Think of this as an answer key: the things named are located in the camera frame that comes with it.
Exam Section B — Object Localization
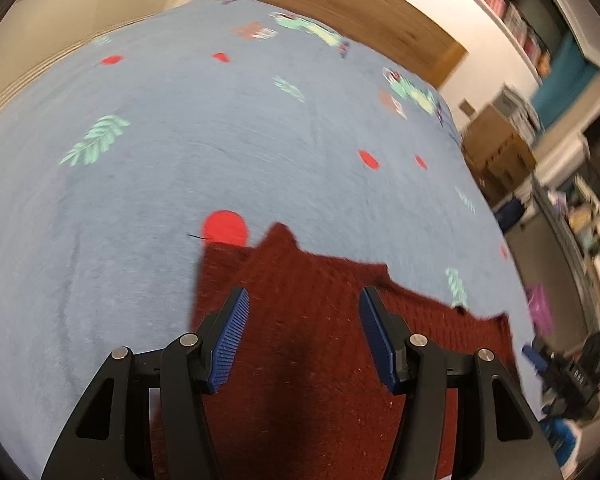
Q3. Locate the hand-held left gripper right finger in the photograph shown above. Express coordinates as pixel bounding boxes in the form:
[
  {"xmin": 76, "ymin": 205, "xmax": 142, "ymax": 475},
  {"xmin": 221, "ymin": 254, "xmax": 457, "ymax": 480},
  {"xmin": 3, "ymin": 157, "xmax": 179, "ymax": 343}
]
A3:
[{"xmin": 358, "ymin": 286, "xmax": 563, "ymax": 480}]

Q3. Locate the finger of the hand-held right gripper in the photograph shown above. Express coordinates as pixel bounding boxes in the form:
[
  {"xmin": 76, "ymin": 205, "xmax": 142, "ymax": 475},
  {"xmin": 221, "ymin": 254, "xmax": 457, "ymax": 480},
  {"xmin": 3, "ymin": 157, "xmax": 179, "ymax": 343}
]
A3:
[{"xmin": 522, "ymin": 342, "xmax": 556, "ymax": 376}]

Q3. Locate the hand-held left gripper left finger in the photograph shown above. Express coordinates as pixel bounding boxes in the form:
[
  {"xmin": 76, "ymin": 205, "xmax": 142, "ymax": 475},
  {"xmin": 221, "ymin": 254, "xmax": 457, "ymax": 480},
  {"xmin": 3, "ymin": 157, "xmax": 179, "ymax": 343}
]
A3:
[{"xmin": 41, "ymin": 287, "xmax": 251, "ymax": 480}]

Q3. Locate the dark red knit sweater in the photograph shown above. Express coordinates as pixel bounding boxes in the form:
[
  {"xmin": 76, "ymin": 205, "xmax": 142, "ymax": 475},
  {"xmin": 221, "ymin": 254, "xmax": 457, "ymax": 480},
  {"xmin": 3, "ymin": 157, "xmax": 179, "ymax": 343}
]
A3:
[{"xmin": 147, "ymin": 222, "xmax": 523, "ymax": 480}]

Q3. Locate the long grey desk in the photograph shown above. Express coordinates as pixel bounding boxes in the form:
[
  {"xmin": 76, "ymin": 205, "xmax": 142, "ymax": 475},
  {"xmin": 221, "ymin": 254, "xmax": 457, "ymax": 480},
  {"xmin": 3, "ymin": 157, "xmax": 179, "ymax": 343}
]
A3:
[{"xmin": 530, "ymin": 175, "xmax": 600, "ymax": 331}]

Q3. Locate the dark blue bag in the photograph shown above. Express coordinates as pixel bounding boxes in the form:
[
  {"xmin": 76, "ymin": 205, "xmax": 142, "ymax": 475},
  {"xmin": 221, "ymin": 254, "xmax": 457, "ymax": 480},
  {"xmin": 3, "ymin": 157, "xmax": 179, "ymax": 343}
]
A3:
[{"xmin": 495, "ymin": 197, "xmax": 527, "ymax": 233}]

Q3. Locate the wooden drawer chest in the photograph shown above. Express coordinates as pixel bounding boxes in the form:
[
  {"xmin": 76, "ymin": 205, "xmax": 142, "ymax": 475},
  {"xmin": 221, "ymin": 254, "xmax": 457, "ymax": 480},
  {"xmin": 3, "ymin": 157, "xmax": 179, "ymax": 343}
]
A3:
[{"xmin": 462, "ymin": 105, "xmax": 537, "ymax": 186}]

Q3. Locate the blue printed blanket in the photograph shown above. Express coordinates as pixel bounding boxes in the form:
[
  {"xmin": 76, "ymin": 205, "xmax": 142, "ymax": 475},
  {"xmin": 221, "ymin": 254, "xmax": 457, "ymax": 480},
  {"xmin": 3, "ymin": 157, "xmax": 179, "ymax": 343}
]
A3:
[{"xmin": 0, "ymin": 0, "xmax": 543, "ymax": 480}]

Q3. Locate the stack of papers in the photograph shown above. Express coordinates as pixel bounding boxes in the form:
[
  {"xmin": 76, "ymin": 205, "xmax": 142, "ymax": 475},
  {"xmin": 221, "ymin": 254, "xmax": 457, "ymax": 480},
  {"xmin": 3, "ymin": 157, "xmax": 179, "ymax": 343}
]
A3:
[{"xmin": 494, "ymin": 85, "xmax": 541, "ymax": 136}]

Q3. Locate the teal curtain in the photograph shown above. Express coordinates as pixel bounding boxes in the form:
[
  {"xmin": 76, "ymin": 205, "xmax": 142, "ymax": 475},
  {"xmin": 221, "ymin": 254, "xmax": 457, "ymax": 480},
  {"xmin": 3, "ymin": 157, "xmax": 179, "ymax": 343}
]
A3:
[{"xmin": 530, "ymin": 35, "xmax": 600, "ymax": 131}]

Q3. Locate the wooden headboard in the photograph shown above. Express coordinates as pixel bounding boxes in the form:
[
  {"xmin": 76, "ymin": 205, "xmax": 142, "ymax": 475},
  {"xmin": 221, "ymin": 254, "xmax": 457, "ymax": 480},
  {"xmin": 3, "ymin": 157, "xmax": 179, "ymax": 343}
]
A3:
[{"xmin": 200, "ymin": 0, "xmax": 468, "ymax": 88}]

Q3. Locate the row of books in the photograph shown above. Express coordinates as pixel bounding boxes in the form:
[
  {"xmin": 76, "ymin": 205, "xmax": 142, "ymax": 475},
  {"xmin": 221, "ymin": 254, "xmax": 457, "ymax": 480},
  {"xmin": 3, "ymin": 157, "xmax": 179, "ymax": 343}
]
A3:
[{"xmin": 437, "ymin": 0, "xmax": 553, "ymax": 78}]

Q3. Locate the white wardrobe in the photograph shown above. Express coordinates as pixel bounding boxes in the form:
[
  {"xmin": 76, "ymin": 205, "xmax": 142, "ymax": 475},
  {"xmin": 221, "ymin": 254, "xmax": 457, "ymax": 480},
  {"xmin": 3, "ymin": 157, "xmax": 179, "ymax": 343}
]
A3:
[{"xmin": 0, "ymin": 0, "xmax": 216, "ymax": 116}]

